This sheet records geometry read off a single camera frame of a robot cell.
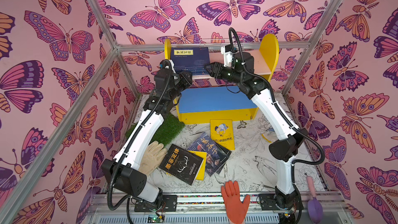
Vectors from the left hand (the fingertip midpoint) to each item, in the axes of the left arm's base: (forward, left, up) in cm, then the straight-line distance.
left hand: (193, 71), depth 69 cm
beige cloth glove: (-23, +25, -41) cm, 53 cm away
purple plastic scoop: (-47, -55, -41) cm, 83 cm away
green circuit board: (-51, +19, -46) cm, 71 cm away
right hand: (+4, -6, +1) cm, 8 cm away
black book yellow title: (-27, +7, -40) cm, 49 cm away
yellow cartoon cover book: (-7, -16, -42) cm, 45 cm away
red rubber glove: (-48, -19, -43) cm, 67 cm away
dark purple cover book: (-22, -11, -40) cm, 47 cm away
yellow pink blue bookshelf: (+9, -6, -30) cm, 32 cm away
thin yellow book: (-32, -3, -41) cm, 52 cm away
